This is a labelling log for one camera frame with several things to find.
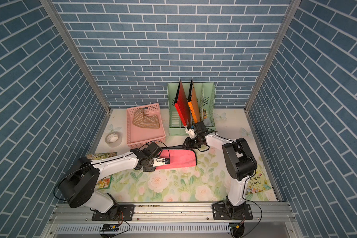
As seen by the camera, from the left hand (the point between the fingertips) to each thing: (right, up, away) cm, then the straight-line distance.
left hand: (155, 161), depth 90 cm
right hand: (+19, +9, +4) cm, 21 cm away
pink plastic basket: (-15, +13, +14) cm, 25 cm away
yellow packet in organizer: (+34, +32, +27) cm, 53 cm away
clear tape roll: (-32, +12, +12) cm, 36 cm away
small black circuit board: (-18, -28, -18) cm, 38 cm away
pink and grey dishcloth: (+15, +2, +3) cm, 15 cm away
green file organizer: (+34, +43, +20) cm, 59 cm away
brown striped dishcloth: (-14, +26, +18) cm, 35 cm away
